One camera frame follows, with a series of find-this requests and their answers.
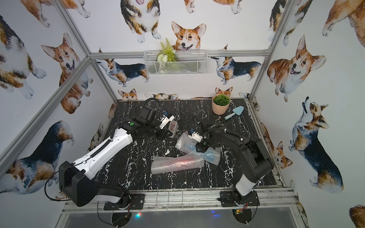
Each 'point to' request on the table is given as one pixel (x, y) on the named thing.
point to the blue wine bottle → (211, 154)
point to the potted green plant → (220, 102)
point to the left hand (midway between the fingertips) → (173, 131)
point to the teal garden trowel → (237, 110)
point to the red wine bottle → (180, 164)
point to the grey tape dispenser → (173, 127)
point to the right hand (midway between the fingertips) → (199, 147)
